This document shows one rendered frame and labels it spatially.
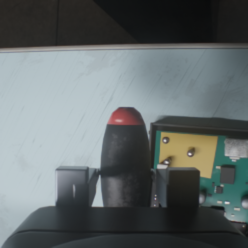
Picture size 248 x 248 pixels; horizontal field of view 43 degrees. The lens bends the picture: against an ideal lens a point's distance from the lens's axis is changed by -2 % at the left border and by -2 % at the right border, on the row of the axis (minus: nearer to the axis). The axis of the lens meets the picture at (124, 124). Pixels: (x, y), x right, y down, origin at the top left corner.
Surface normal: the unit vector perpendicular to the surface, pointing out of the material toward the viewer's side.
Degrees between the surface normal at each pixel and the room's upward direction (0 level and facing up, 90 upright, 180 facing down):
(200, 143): 0
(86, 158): 0
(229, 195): 0
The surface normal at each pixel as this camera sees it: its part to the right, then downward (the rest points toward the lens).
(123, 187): -0.08, 0.09
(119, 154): -0.22, -0.10
